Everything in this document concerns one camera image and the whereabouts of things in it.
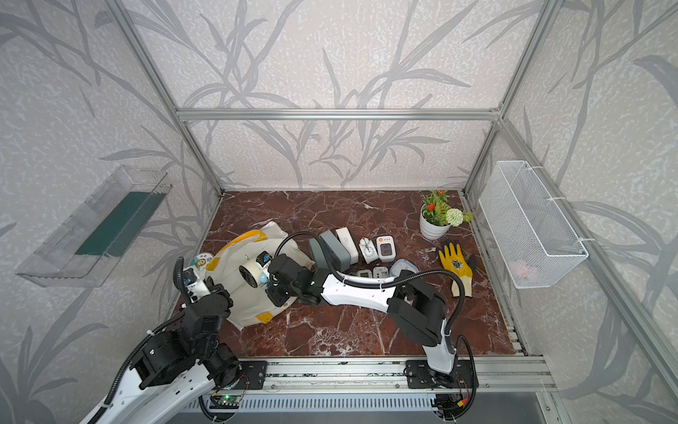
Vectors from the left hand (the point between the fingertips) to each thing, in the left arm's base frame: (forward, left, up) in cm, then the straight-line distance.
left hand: (217, 280), depth 71 cm
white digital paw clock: (+21, -49, -16) cm, 56 cm away
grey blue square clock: (+8, -33, -1) cm, 34 cm away
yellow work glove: (+13, -75, -17) cm, 78 cm away
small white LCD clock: (+11, -47, -16) cm, 51 cm away
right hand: (+3, -11, -8) cm, 14 cm away
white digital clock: (+20, -36, -13) cm, 43 cm away
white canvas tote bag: (-2, -6, -14) cm, 15 cm away
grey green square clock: (+11, -26, -5) cm, 29 cm away
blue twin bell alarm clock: (+3, -9, -3) cm, 10 cm away
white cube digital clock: (+11, -41, -17) cm, 46 cm away
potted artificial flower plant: (+28, -67, -6) cm, 73 cm away
